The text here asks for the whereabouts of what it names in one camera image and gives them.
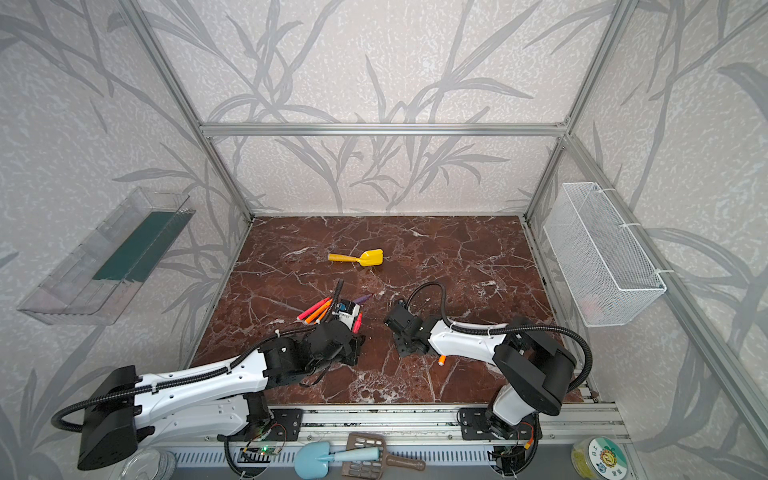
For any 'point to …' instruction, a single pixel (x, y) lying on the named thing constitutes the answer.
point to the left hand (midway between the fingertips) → (370, 333)
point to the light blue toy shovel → (312, 460)
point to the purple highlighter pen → (363, 298)
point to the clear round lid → (149, 464)
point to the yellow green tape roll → (599, 458)
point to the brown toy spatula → (375, 469)
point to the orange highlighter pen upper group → (323, 306)
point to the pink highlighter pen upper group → (313, 308)
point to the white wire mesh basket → (608, 273)
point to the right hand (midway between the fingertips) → (405, 330)
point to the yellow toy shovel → (367, 258)
